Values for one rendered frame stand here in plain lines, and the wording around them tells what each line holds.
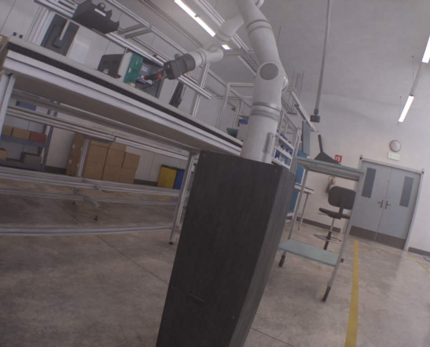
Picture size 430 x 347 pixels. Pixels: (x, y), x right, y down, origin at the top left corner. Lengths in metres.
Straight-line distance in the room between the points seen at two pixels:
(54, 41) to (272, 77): 2.44
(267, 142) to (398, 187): 6.72
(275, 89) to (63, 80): 0.61
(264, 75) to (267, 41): 0.16
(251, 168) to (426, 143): 7.16
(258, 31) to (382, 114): 6.87
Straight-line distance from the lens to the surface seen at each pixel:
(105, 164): 4.75
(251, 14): 0.98
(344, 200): 3.45
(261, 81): 0.80
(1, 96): 0.79
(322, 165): 2.10
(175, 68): 1.02
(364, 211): 7.22
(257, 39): 0.91
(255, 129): 0.75
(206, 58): 1.14
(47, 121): 2.34
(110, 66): 1.21
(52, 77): 0.72
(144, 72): 1.16
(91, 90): 0.79
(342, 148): 7.32
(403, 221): 7.37
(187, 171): 2.40
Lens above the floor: 0.80
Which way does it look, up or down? 1 degrees down
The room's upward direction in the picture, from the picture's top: 14 degrees clockwise
